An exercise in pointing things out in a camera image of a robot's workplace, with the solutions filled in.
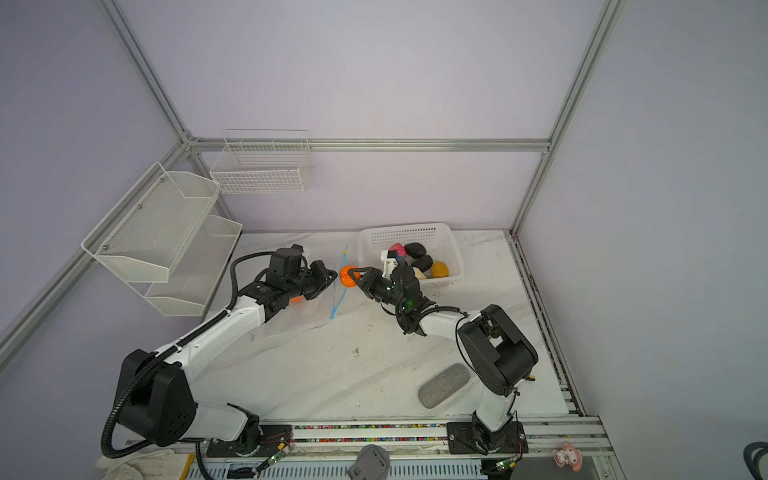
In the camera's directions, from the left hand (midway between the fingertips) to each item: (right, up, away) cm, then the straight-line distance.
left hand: (338, 273), depth 83 cm
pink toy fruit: (+18, +8, +25) cm, 31 cm away
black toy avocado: (+27, +3, +21) cm, 34 cm away
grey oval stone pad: (+29, -30, -3) cm, 42 cm away
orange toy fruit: (+2, -1, -2) cm, 3 cm away
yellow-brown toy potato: (+32, +1, +20) cm, 37 cm away
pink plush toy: (+57, -42, -13) cm, 73 cm away
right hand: (+3, -1, -2) cm, 3 cm away
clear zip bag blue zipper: (-8, -12, +8) cm, 16 cm away
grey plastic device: (+11, -45, -12) cm, 48 cm away
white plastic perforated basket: (+32, +12, +28) cm, 44 cm away
